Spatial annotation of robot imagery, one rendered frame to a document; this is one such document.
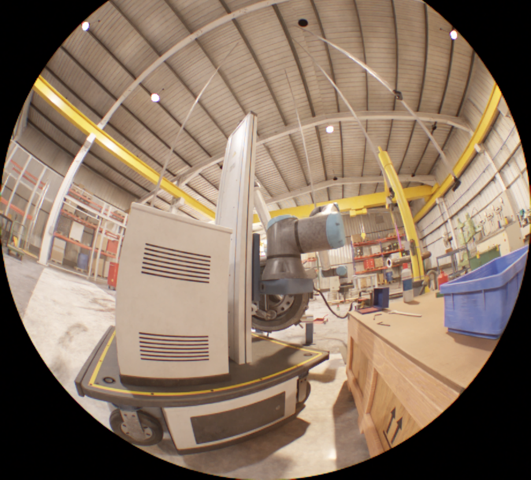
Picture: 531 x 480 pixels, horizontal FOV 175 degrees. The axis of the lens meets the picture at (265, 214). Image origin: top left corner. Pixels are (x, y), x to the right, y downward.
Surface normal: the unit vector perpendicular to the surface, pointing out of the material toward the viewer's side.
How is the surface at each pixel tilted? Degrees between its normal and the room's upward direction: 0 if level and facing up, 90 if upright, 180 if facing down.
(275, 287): 90
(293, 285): 90
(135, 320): 90
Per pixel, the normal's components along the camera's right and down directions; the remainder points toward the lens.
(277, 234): -0.48, -0.36
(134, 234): 0.61, -0.33
